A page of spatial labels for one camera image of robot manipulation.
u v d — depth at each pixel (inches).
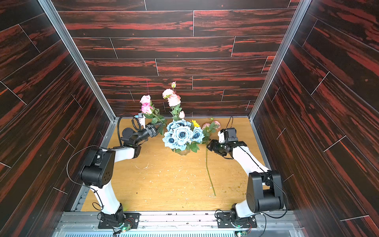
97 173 19.7
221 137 32.4
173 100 30.9
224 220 28.9
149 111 26.2
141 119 30.5
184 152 38.6
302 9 26.2
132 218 28.9
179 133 24.7
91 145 38.5
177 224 28.9
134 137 27.9
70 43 30.8
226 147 25.6
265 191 17.0
